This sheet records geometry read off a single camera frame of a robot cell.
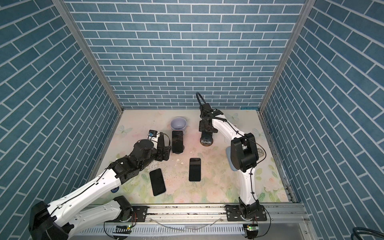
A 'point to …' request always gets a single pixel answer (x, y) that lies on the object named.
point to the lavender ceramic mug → (178, 123)
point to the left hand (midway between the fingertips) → (165, 146)
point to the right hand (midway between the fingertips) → (204, 127)
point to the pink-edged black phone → (177, 141)
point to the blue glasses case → (228, 153)
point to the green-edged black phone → (195, 170)
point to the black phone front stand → (157, 182)
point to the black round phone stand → (206, 139)
